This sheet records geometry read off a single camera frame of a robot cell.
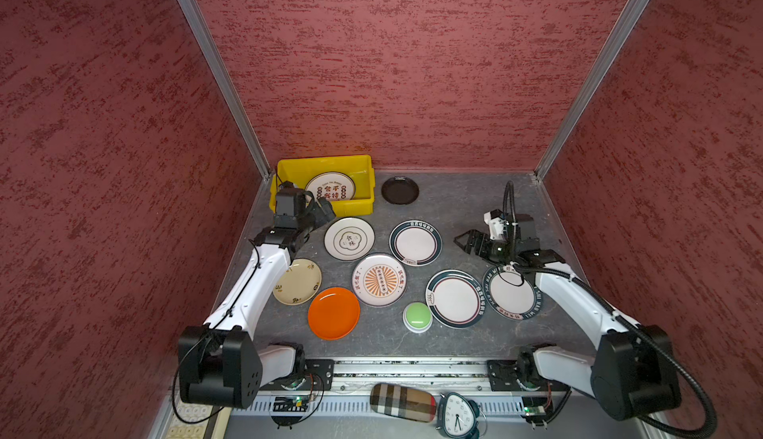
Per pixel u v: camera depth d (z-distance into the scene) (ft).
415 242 3.28
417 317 2.71
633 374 1.33
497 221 2.59
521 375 2.24
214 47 2.78
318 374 2.42
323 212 2.49
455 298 2.89
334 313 2.74
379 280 2.96
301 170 3.84
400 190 3.77
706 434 1.19
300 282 2.97
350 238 3.29
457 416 2.15
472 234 2.49
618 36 2.67
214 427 2.15
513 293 2.88
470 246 2.49
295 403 2.31
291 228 1.97
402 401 2.23
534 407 2.33
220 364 1.30
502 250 2.37
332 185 3.77
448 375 2.48
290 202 2.00
